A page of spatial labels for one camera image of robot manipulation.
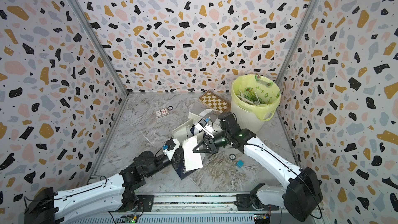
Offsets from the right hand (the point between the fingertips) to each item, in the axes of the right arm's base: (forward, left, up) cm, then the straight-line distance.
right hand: (196, 153), depth 66 cm
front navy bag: (-3, +8, -16) cm, 18 cm away
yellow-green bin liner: (+41, -33, -6) cm, 53 cm away
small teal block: (+4, -22, -22) cm, 31 cm away
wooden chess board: (+50, -8, -21) cm, 54 cm away
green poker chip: (+9, -18, -25) cm, 32 cm away
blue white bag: (+12, +8, -3) cm, 15 cm away
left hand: (+4, +3, -2) cm, 5 cm away
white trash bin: (+20, -25, -5) cm, 32 cm away
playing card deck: (+38, +29, -21) cm, 52 cm away
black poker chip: (+45, +25, -23) cm, 56 cm away
